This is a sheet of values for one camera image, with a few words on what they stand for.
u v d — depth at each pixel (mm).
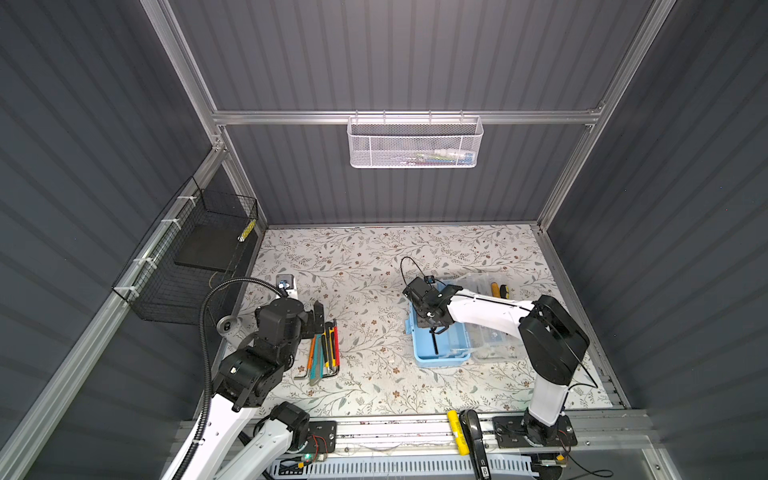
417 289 724
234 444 444
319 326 641
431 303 690
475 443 693
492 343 788
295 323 514
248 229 826
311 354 867
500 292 881
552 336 515
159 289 670
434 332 911
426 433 755
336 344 889
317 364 846
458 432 736
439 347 888
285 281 578
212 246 761
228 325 785
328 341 888
